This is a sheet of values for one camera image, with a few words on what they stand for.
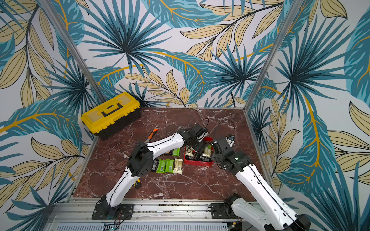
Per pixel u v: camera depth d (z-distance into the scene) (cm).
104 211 64
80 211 75
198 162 88
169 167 88
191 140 71
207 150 92
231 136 66
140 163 57
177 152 93
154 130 105
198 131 76
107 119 91
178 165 88
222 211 73
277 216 39
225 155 54
